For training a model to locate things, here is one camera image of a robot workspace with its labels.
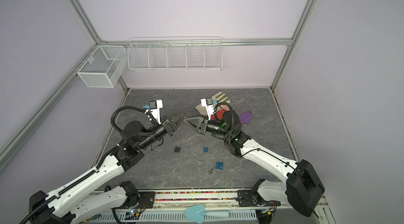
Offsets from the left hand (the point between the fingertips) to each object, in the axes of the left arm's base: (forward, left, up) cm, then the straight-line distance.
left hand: (186, 116), depth 62 cm
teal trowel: (-30, -2, -34) cm, 45 cm away
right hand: (-1, +1, -2) cm, 3 cm away
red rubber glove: (+1, -14, 0) cm, 14 cm away
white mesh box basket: (+50, +57, -12) cm, 77 cm away
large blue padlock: (-10, -14, -34) cm, 38 cm away
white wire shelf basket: (+56, +10, -8) cm, 57 cm away
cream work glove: (+40, -20, -37) cm, 58 cm away
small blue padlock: (0, -7, -35) cm, 35 cm away
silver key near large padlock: (-11, -9, -35) cm, 38 cm away
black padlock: (+2, +9, -36) cm, 37 cm away
